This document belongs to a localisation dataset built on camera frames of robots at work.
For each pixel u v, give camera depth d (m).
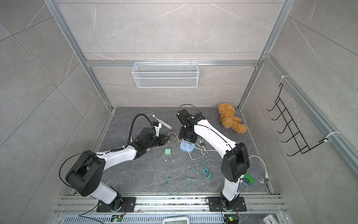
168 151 0.91
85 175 0.44
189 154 0.91
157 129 0.79
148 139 0.70
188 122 0.59
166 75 1.01
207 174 0.83
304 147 0.58
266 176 0.86
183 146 0.93
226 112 1.05
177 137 0.76
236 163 0.45
